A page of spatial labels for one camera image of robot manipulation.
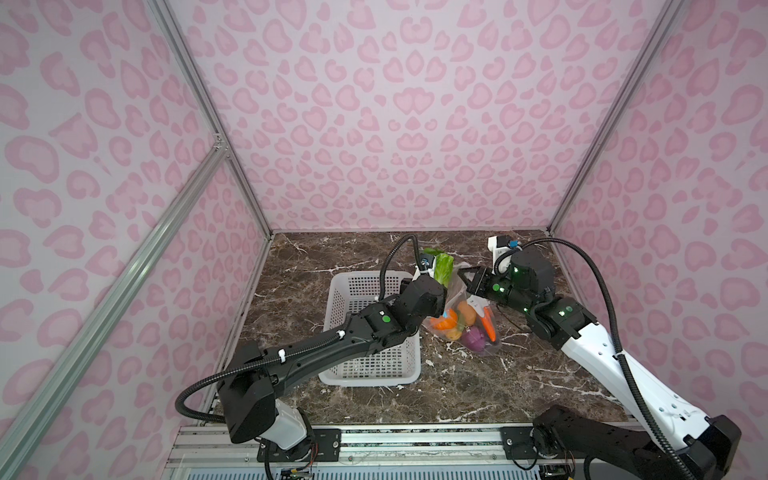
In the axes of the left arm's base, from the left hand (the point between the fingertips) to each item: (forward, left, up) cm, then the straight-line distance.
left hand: (437, 280), depth 75 cm
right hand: (-1, -4, +6) cm, 7 cm away
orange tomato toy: (-4, -4, -15) cm, 16 cm away
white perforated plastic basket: (-12, +10, -24) cm, 29 cm away
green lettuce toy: (+1, -1, +5) cm, 5 cm away
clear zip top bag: (-5, -4, +2) cm, 7 cm away
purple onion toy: (-8, -11, -18) cm, 23 cm away
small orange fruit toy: (+1, -12, -20) cm, 23 cm away
